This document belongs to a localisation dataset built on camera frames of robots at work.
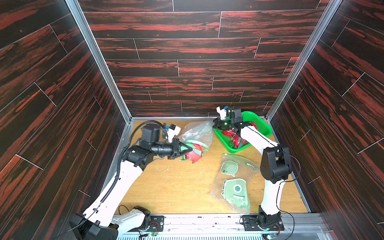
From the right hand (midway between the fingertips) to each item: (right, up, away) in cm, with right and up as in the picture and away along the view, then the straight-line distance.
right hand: (211, 122), depth 94 cm
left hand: (-12, -15, -31) cm, 36 cm away
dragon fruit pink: (+18, -13, +1) cm, 22 cm away
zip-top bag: (+8, -36, -15) cm, 40 cm away
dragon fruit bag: (-11, -17, -27) cm, 34 cm away
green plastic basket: (+32, +5, +19) cm, 37 cm away
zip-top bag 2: (-9, -8, -13) cm, 18 cm away
